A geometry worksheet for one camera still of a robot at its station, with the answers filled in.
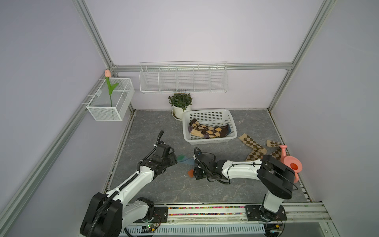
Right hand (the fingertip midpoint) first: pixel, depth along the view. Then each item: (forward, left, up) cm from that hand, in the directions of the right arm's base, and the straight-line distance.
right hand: (193, 172), depth 86 cm
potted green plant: (+44, +8, +16) cm, 47 cm away
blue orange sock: (+10, +7, 0) cm, 12 cm away
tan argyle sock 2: (+11, -41, 0) cm, 43 cm away
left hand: (+6, +12, +5) cm, 14 cm away
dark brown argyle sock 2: (+28, -17, +2) cm, 33 cm away
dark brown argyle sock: (+32, -2, +2) cm, 32 cm away
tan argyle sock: (+22, -40, -2) cm, 46 cm away
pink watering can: (+1, -55, +10) cm, 56 cm away
